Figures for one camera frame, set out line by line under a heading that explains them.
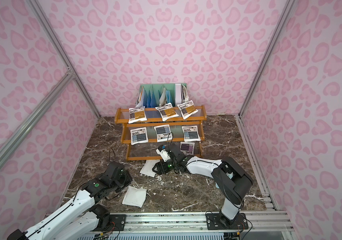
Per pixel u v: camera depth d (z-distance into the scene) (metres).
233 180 0.47
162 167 0.76
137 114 0.79
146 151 1.01
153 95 1.07
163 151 0.80
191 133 0.88
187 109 0.81
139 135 0.88
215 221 0.73
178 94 0.98
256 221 0.75
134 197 0.81
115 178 0.63
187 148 0.98
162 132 0.89
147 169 0.90
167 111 0.80
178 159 0.69
